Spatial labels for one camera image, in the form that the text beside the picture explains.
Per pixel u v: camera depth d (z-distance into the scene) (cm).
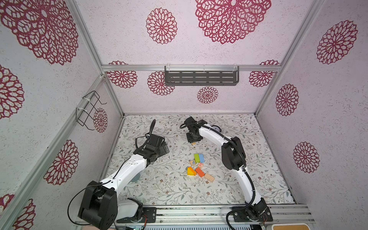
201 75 95
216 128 108
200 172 89
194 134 80
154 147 65
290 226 66
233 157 60
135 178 86
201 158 95
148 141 67
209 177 86
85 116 76
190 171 88
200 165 91
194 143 102
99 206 40
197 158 95
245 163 63
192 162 92
